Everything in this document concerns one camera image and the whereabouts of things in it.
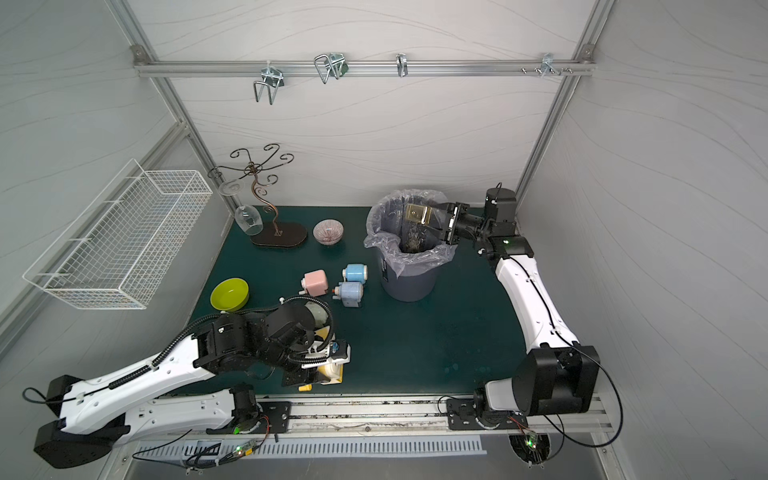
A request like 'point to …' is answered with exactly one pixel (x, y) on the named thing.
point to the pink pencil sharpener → (314, 283)
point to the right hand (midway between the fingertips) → (422, 208)
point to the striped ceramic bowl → (328, 231)
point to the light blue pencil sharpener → (355, 272)
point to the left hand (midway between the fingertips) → (327, 367)
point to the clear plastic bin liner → (403, 241)
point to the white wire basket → (120, 248)
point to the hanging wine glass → (247, 217)
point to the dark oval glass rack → (289, 236)
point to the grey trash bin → (417, 286)
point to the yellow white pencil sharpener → (334, 372)
